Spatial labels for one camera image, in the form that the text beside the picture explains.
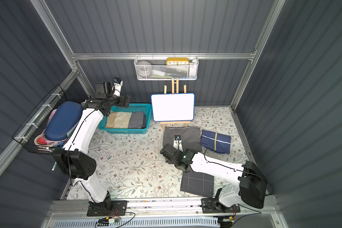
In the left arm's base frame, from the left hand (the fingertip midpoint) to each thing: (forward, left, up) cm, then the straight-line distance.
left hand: (122, 94), depth 82 cm
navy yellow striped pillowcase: (-14, -59, -31) cm, 68 cm away
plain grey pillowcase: (-9, -42, -32) cm, 54 cm away
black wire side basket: (-28, +34, +1) cm, 44 cm away
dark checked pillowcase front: (-40, -44, -32) cm, 67 cm away
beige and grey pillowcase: (+4, +6, -27) cm, 28 cm away
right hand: (-27, -31, -21) cm, 46 cm away
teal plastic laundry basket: (+15, -9, -25) cm, 31 cm away
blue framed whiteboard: (+4, -30, -14) cm, 33 cm away
